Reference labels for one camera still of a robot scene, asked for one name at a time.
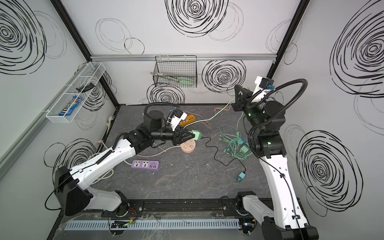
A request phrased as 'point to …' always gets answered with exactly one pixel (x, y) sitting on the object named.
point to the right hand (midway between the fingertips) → (237, 85)
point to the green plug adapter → (198, 135)
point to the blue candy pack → (76, 104)
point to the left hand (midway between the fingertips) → (194, 136)
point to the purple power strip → (145, 164)
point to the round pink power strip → (188, 146)
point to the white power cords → (109, 120)
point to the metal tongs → (175, 79)
